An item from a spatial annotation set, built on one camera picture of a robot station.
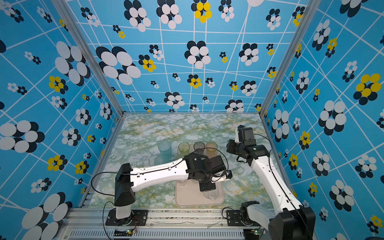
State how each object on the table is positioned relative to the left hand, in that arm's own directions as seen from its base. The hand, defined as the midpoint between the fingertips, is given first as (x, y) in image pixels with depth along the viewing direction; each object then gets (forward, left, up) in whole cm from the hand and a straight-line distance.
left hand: (213, 184), depth 71 cm
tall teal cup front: (+16, +29, -7) cm, 34 cm away
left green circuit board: (-18, +40, -14) cm, 46 cm away
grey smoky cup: (+28, +6, -9) cm, 30 cm away
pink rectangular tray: (+1, +13, -17) cm, 21 cm away
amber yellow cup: (+23, -2, -9) cm, 24 cm away
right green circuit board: (-18, -20, -14) cm, 30 cm away
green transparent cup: (+26, +17, -11) cm, 33 cm away
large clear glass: (-3, 0, -7) cm, 8 cm away
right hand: (+20, -11, +4) cm, 23 cm away
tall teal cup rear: (+22, +27, -5) cm, 35 cm away
